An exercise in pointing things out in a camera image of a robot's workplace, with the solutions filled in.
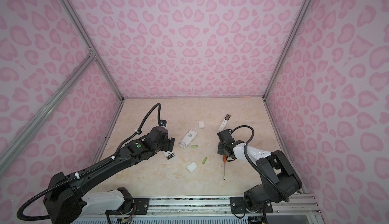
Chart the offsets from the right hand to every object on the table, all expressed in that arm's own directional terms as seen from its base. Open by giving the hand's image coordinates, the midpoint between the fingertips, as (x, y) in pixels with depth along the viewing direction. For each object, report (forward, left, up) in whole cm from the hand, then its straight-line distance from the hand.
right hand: (223, 148), depth 92 cm
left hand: (-1, +32, +15) cm, 35 cm away
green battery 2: (-7, +11, -1) cm, 13 cm away
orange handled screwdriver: (-7, 0, -1) cm, 7 cm away
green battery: (+1, +18, 0) cm, 18 cm away
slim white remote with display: (+17, -1, +1) cm, 17 cm away
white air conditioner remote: (-5, +32, 0) cm, 33 cm away
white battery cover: (+17, +14, -1) cm, 22 cm away
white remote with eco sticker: (+6, +22, 0) cm, 23 cm away
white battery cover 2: (-11, +18, -1) cm, 21 cm away
